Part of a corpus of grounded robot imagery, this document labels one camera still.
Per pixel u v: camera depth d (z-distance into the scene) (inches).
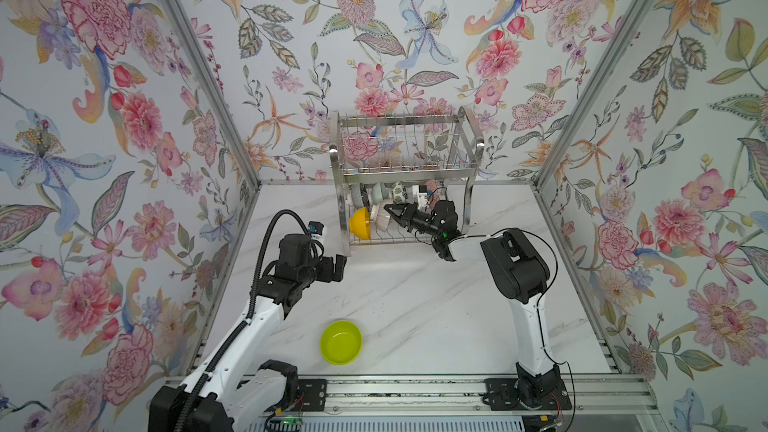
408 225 34.8
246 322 19.3
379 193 39.8
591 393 30.3
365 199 41.5
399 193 40.0
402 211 35.5
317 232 28.3
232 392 17.0
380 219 36.7
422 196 36.4
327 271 28.5
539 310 23.6
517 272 23.0
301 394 28.3
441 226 31.7
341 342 32.2
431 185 38.5
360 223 37.3
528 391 25.7
